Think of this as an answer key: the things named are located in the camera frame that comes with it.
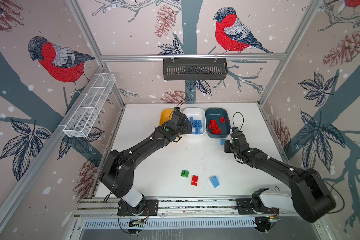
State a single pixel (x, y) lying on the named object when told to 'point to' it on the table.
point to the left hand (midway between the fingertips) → (185, 125)
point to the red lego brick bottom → (222, 119)
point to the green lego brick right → (184, 173)
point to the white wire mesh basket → (77, 126)
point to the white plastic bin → (197, 117)
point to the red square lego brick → (212, 122)
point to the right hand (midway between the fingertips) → (226, 143)
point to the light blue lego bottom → (215, 181)
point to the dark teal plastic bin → (216, 113)
